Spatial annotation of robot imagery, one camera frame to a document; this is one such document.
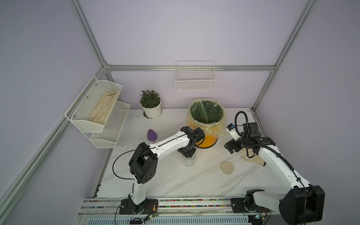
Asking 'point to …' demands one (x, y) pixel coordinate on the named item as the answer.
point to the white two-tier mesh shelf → (97, 113)
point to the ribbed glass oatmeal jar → (189, 162)
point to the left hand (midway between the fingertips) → (183, 154)
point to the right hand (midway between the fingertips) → (233, 143)
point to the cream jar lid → (227, 167)
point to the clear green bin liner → (208, 115)
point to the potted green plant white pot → (151, 102)
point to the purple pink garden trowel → (152, 135)
